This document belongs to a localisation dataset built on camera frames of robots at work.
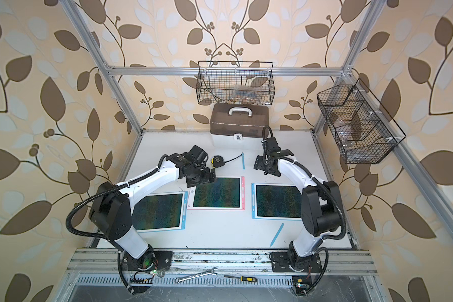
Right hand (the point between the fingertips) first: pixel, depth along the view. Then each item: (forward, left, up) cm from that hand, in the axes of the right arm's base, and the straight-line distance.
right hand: (264, 167), depth 93 cm
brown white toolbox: (+19, +12, +11) cm, 25 cm away
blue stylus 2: (+13, +10, -9) cm, 19 cm away
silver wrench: (-44, +38, -8) cm, 59 cm away
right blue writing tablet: (-14, -8, -10) cm, 19 cm away
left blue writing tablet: (-17, +50, -9) cm, 53 cm away
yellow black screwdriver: (-45, +10, -8) cm, 47 cm away
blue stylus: (-29, -3, -10) cm, 31 cm away
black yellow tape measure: (+8, +24, -5) cm, 26 cm away
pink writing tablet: (-9, +19, -9) cm, 23 cm away
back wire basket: (+36, +13, +26) cm, 46 cm away
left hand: (-7, +27, +3) cm, 28 cm away
